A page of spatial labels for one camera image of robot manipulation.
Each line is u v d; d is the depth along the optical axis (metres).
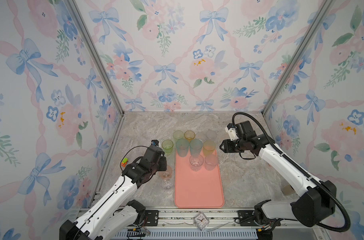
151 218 0.75
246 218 0.73
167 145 1.01
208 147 0.95
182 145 0.95
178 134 1.06
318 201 0.39
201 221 0.72
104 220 0.43
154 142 0.69
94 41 0.83
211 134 0.98
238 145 0.66
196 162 0.92
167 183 0.84
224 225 0.73
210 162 0.92
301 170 0.44
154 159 0.57
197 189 0.82
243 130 0.63
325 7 0.69
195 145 0.94
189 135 1.06
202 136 0.99
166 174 0.88
